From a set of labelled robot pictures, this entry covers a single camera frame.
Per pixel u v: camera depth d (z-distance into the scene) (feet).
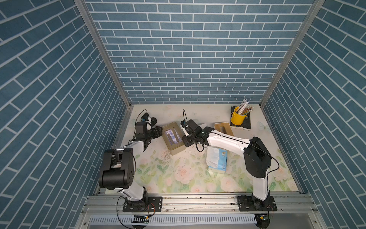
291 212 2.38
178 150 2.83
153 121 3.47
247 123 3.53
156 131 2.77
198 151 2.51
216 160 2.78
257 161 1.62
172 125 3.15
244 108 3.22
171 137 3.06
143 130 2.42
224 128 3.31
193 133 2.24
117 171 1.51
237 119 3.34
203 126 3.39
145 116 3.45
